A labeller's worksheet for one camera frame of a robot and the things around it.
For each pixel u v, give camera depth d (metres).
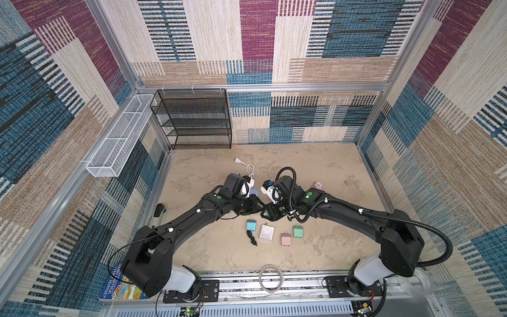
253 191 0.83
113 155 0.71
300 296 0.73
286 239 0.84
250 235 0.87
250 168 1.08
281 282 0.76
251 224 0.87
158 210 0.90
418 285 0.76
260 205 0.80
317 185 0.99
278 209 0.71
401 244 0.43
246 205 0.71
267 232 0.85
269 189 0.74
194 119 1.09
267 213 0.74
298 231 0.87
